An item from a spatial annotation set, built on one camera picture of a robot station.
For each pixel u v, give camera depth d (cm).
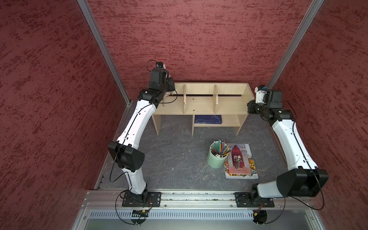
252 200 68
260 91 68
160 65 65
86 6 71
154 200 74
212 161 81
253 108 69
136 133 47
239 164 85
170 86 69
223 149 80
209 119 90
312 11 73
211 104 84
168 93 74
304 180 39
